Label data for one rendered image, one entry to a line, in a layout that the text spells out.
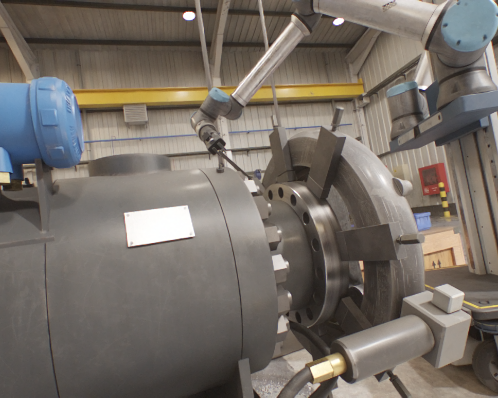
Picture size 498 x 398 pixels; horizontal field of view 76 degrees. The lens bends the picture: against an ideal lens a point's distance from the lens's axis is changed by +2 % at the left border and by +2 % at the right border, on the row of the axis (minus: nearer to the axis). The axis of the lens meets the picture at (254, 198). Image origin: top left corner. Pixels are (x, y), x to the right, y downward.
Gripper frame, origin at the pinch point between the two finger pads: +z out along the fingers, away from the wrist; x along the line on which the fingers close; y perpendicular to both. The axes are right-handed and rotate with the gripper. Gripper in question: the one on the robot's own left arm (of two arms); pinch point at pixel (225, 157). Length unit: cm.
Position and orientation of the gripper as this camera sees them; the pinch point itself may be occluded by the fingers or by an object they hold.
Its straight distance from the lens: 127.8
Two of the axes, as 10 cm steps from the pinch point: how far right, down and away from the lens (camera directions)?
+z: 3.8, 5.5, -7.5
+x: 7.4, -6.7, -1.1
